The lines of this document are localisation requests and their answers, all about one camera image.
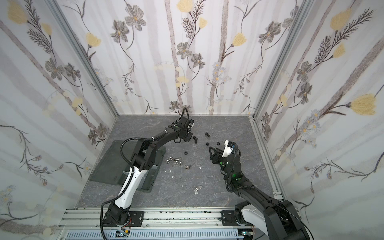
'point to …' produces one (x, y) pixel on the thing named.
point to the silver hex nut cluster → (176, 160)
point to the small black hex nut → (207, 144)
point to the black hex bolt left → (195, 139)
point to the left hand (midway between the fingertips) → (187, 131)
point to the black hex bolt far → (208, 135)
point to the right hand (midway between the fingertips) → (209, 145)
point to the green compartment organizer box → (108, 166)
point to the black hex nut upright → (186, 153)
